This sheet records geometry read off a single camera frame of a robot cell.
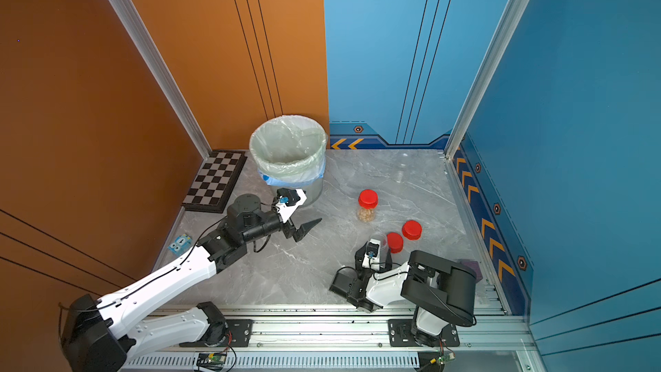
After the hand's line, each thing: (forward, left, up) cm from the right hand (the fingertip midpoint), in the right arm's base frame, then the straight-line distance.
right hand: (376, 251), depth 87 cm
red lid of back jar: (+15, +2, +9) cm, 18 cm away
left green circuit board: (-30, +47, -4) cm, 56 cm away
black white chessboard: (+25, +64, +3) cm, 69 cm away
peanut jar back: (+14, +3, 0) cm, 15 cm away
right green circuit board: (-29, -17, -1) cm, 34 cm away
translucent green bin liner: (+37, +33, +13) cm, 51 cm away
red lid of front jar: (+9, -14, -2) cm, 17 cm away
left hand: (+4, +20, +24) cm, 32 cm away
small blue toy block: (+2, +68, 0) cm, 69 cm away
